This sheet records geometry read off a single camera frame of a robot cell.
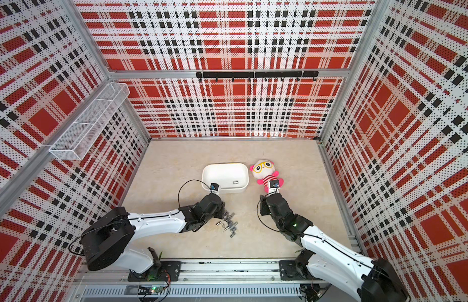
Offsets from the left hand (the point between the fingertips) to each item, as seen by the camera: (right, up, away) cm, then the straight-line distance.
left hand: (225, 203), depth 89 cm
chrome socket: (+5, +9, +10) cm, 14 cm away
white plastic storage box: (+2, +11, +13) cm, 17 cm away
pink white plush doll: (+20, +16, +9) cm, 27 cm away
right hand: (+19, +5, -6) cm, 21 cm away
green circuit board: (-24, -28, -19) cm, 42 cm away
